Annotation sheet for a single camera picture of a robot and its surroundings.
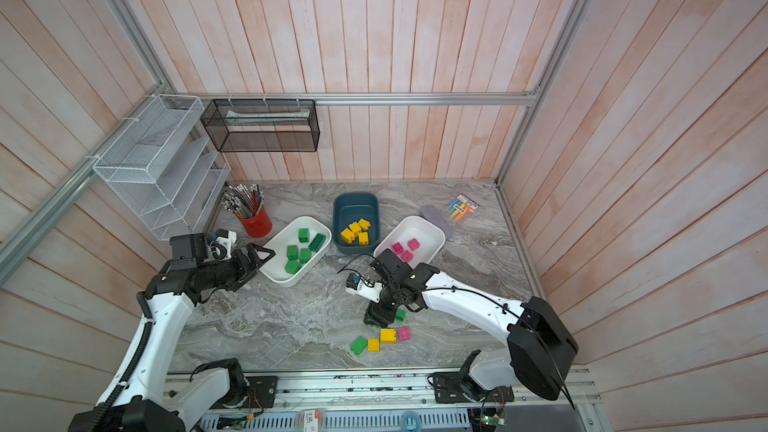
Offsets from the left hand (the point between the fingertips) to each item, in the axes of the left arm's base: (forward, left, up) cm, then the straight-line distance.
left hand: (266, 267), depth 77 cm
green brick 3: (+8, -2, -14) cm, 16 cm away
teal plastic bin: (+33, -18, -16) cm, 41 cm away
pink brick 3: (-12, -37, -16) cm, 42 cm away
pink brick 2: (+17, -42, -16) cm, 48 cm away
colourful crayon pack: (+34, -60, -16) cm, 71 cm away
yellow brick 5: (-13, -32, -15) cm, 38 cm away
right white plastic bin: (+22, -39, -13) cm, 46 cm away
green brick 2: (+14, -1, -15) cm, 20 cm away
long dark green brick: (+18, -9, -16) cm, 25 cm away
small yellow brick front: (-15, -28, -16) cm, 36 cm away
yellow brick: (+24, -21, -15) cm, 35 cm away
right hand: (-7, -28, -10) cm, 30 cm away
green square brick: (+20, -4, -14) cm, 25 cm away
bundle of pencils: (+26, +14, -3) cm, 30 cm away
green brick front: (-15, -24, -18) cm, 33 cm away
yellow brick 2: (+20, -19, -14) cm, 31 cm away
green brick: (+13, -5, -16) cm, 21 cm away
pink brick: (+15, -36, -15) cm, 42 cm away
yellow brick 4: (+27, -24, -16) cm, 40 cm away
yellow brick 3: (+19, -24, -15) cm, 35 cm away
